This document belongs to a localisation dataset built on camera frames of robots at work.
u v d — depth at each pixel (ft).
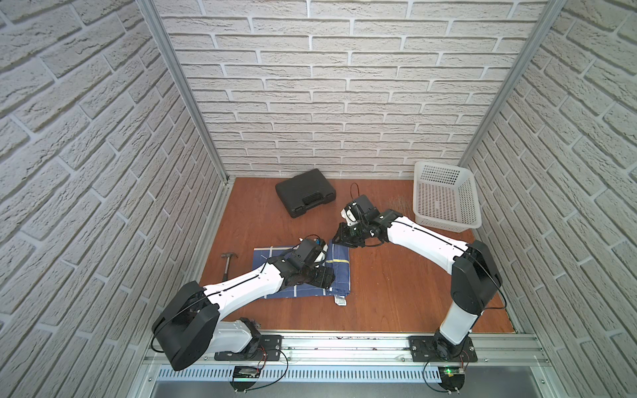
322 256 2.24
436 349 2.15
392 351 2.45
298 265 2.11
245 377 2.33
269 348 2.39
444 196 3.63
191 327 1.33
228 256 3.03
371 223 2.13
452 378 2.29
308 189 3.62
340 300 2.67
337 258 2.94
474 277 1.51
